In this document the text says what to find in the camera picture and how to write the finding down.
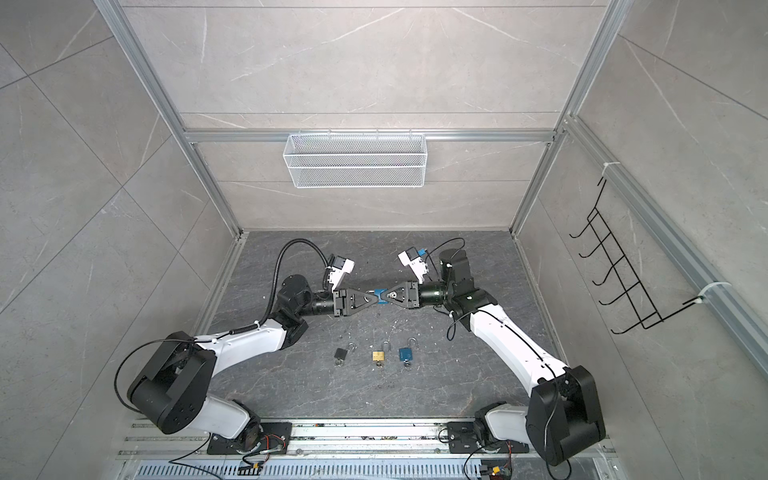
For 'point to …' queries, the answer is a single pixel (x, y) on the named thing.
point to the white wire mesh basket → (355, 159)
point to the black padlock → (340, 355)
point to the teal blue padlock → (405, 354)
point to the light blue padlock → (377, 292)
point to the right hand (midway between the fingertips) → (385, 296)
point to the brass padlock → (378, 356)
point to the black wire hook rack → (646, 316)
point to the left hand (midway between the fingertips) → (376, 299)
